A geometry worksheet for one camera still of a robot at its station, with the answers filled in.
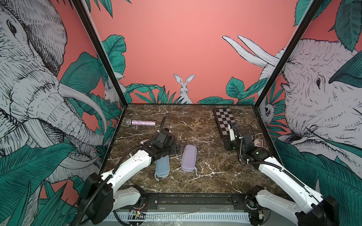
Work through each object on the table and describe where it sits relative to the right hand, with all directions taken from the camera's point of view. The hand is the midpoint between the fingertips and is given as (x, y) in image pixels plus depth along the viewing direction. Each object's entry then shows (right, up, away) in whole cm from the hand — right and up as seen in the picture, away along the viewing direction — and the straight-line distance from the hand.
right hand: (225, 135), depth 81 cm
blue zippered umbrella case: (-37, -20, +3) cm, 43 cm away
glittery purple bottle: (-66, +7, +23) cm, 70 cm away
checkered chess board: (+7, +10, +29) cm, 32 cm away
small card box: (+28, -7, +15) cm, 32 cm away
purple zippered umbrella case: (-21, -16, +7) cm, 27 cm away
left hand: (-28, -7, +2) cm, 29 cm away
